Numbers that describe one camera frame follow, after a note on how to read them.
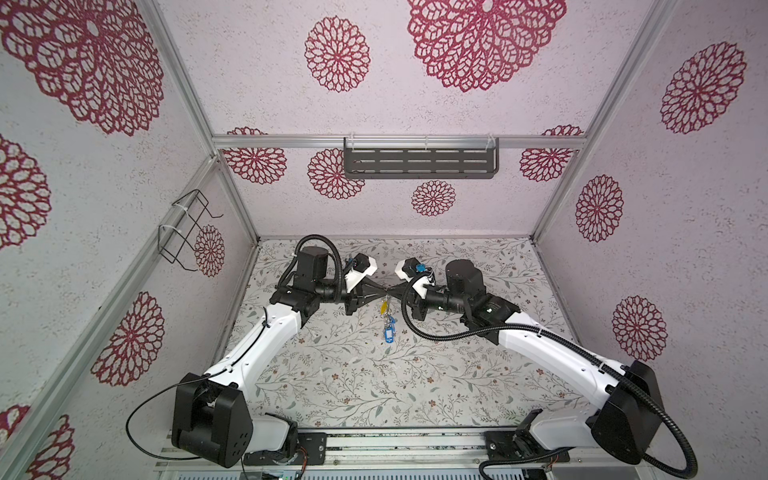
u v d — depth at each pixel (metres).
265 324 0.51
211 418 0.40
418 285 0.62
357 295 0.66
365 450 0.76
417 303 0.63
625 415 0.39
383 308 0.73
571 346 0.47
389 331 0.78
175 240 0.75
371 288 0.71
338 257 0.58
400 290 0.65
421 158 0.96
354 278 0.65
